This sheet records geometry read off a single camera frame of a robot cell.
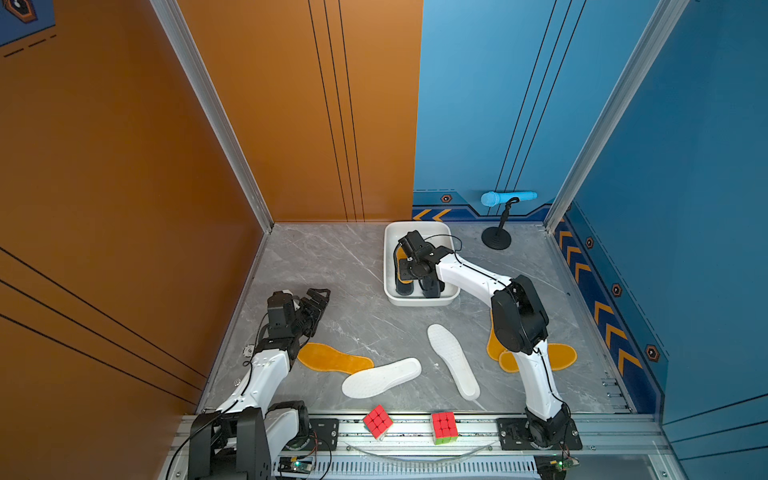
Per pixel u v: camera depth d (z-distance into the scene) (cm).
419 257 75
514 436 72
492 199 94
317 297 79
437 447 72
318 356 86
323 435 74
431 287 99
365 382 81
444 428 70
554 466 70
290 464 71
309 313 77
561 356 87
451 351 87
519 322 56
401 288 98
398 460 71
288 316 69
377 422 71
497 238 113
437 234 88
